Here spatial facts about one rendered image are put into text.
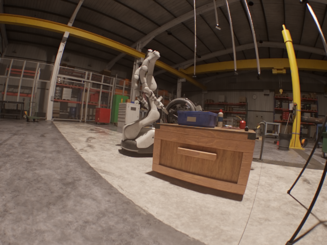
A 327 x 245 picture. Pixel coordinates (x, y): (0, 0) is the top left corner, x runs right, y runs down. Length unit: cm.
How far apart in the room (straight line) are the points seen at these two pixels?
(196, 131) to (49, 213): 105
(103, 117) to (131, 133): 573
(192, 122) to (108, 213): 87
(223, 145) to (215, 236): 57
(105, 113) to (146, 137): 596
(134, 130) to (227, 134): 127
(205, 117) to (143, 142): 95
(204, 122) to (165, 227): 76
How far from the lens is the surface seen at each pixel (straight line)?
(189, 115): 114
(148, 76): 201
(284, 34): 594
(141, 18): 1123
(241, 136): 95
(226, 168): 101
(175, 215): 81
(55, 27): 990
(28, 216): 84
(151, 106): 200
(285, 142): 399
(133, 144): 177
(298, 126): 494
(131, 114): 643
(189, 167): 110
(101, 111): 744
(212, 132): 98
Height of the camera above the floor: 50
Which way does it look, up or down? 1 degrees down
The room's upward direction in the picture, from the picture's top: 5 degrees clockwise
